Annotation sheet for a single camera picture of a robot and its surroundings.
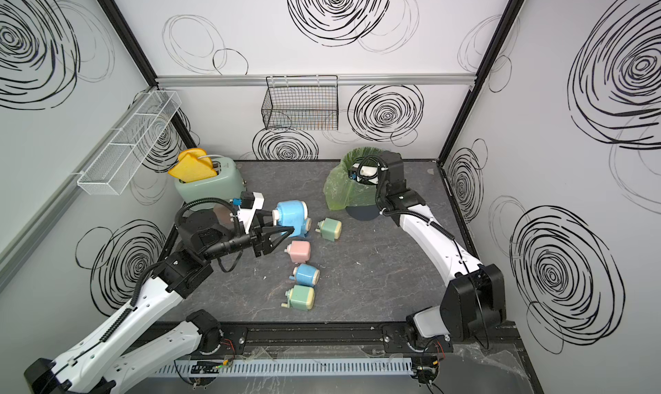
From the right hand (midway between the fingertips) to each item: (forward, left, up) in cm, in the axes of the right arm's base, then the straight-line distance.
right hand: (393, 154), depth 78 cm
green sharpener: (-12, +20, -25) cm, 34 cm away
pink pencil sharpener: (-21, +29, -24) cm, 44 cm away
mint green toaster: (+3, +59, -19) cm, 62 cm away
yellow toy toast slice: (+3, +70, -10) cm, 71 cm away
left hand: (-25, +29, 0) cm, 38 cm away
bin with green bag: (-4, +16, -14) cm, 22 cm away
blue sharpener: (-29, +27, -24) cm, 46 cm away
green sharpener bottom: (-36, +28, -25) cm, 52 cm away
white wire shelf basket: (-10, +81, +3) cm, 81 cm away
